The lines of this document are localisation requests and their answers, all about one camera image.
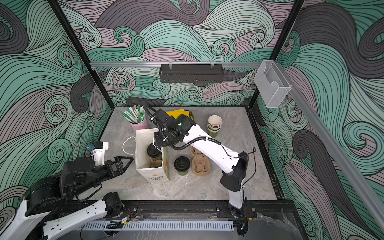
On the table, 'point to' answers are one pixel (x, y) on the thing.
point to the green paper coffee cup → (182, 173)
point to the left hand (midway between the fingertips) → (129, 159)
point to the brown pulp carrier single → (154, 163)
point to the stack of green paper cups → (214, 123)
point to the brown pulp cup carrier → (201, 165)
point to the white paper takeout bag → (153, 169)
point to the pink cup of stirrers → (136, 117)
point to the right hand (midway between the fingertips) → (159, 142)
